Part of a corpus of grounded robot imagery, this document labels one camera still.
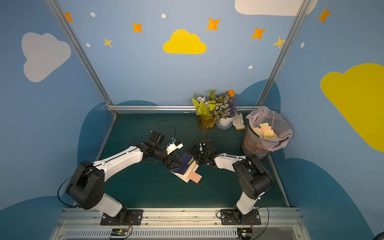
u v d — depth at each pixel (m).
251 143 0.86
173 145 0.75
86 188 0.44
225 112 0.93
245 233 0.72
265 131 0.93
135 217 0.75
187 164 0.88
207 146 0.73
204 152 0.80
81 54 0.85
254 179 0.47
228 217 0.74
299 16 0.73
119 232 0.72
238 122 1.16
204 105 0.96
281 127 0.86
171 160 0.74
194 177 0.87
